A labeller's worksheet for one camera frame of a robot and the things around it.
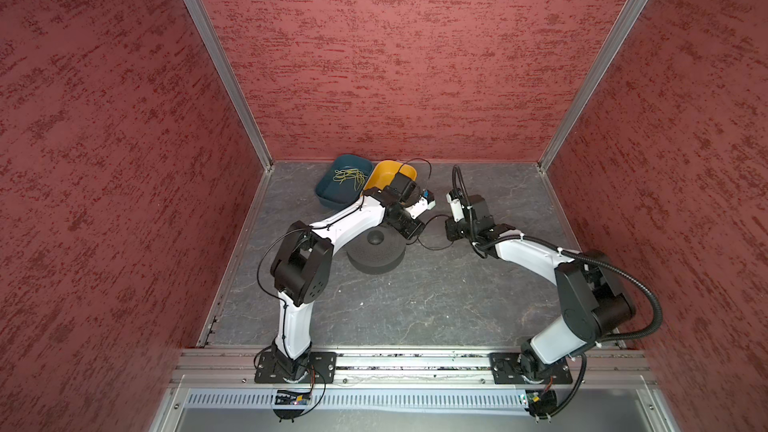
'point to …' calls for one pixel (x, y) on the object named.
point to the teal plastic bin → (343, 181)
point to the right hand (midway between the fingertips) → (447, 225)
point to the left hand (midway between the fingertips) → (415, 234)
